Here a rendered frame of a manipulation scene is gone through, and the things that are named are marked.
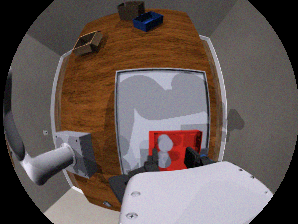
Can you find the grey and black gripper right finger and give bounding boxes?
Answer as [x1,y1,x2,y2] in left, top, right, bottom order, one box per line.
[184,147,217,169]

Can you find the blue open bin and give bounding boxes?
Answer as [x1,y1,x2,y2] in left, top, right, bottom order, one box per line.
[132,11,164,32]

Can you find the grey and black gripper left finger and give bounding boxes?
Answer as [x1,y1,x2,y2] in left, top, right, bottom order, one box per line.
[108,148,160,205]

